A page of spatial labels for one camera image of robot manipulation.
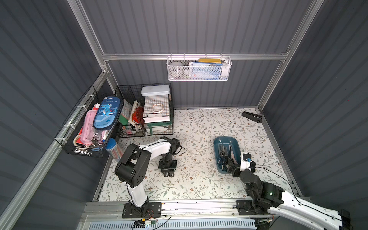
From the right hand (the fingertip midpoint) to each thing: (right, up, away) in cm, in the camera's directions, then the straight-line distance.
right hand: (239, 158), depth 77 cm
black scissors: (-6, -3, +12) cm, 14 cm away
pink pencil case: (-76, +16, -9) cm, 79 cm away
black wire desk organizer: (-55, +28, +16) cm, 64 cm away
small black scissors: (-40, -11, +8) cm, 42 cm away
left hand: (-39, -12, +9) cm, 42 cm away
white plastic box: (-51, +43, +25) cm, 71 cm away
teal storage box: (+1, +6, +22) cm, 23 cm away
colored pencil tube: (-69, +6, 0) cm, 69 cm away
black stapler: (+27, +23, +36) cm, 50 cm away
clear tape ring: (-48, +29, +17) cm, 59 cm away
